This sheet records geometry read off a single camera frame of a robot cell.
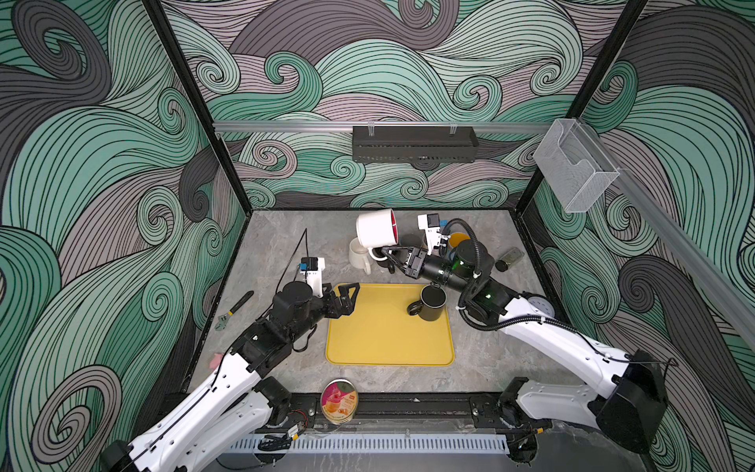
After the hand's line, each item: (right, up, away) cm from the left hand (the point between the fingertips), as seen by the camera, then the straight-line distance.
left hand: (347, 284), depth 72 cm
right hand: (+9, +8, -8) cm, 15 cm away
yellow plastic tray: (+8, -17, +16) cm, 25 cm away
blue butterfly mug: (+35, +11, +26) cm, 45 cm away
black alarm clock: (+59, -9, +19) cm, 63 cm away
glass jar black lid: (+56, +4, +29) cm, 63 cm away
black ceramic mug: (+23, -8, +11) cm, 27 cm away
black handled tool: (-41, -14, +18) cm, 47 cm away
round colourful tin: (-2, -29, 0) cm, 29 cm away
